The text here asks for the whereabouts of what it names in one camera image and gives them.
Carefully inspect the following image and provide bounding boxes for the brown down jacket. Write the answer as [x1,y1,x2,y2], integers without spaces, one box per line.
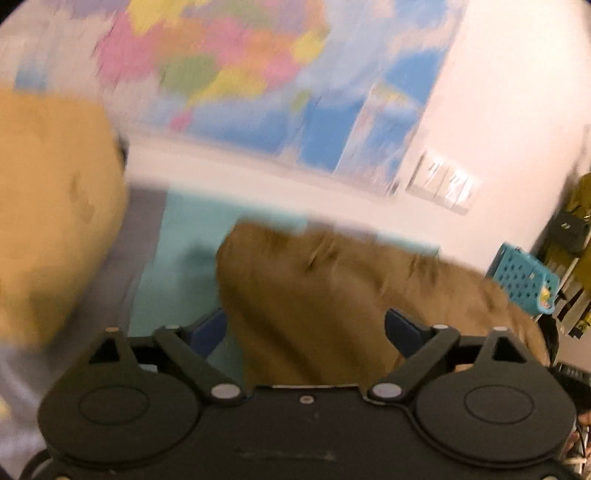
[216,222,553,389]

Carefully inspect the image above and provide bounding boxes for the yellow hanging garment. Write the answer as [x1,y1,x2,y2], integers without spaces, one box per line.
[558,172,591,326]

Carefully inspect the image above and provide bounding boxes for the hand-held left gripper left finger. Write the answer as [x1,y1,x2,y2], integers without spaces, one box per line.
[86,309,245,407]

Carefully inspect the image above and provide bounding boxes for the teal and grey bed sheet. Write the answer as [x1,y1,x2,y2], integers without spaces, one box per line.
[0,185,445,480]

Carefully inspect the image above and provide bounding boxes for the teal plastic basket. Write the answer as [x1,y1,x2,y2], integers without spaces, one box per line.
[489,242,562,317]

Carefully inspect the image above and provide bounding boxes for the white wall socket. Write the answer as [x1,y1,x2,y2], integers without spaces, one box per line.
[436,167,472,209]
[406,150,448,200]

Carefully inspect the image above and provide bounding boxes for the colourful wall map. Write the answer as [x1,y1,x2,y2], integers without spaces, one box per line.
[0,0,468,198]

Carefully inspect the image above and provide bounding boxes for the yellow quilted pillow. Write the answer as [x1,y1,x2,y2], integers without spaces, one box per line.
[0,88,131,348]

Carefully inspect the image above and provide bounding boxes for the black handbag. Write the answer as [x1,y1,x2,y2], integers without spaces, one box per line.
[547,211,591,254]

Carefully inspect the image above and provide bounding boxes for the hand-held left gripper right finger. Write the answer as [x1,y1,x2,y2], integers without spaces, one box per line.
[368,308,534,407]

